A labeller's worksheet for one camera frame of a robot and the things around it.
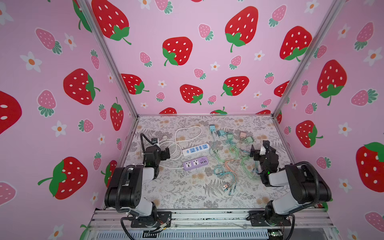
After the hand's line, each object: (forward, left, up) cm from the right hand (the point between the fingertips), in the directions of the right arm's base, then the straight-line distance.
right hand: (261, 145), depth 91 cm
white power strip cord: (+4, +52, -9) cm, 53 cm away
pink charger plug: (+14, +8, -9) cm, 19 cm away
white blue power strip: (-3, +41, -7) cm, 42 cm away
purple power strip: (-15, +41, -6) cm, 44 cm away
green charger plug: (+12, +18, -8) cm, 23 cm away
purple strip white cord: (-17, +55, -9) cm, 59 cm away
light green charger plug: (+10, +4, -8) cm, 13 cm away
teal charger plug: (+18, +31, -7) cm, 37 cm away
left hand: (-7, +64, -3) cm, 64 cm away
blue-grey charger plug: (+13, +24, -7) cm, 29 cm away
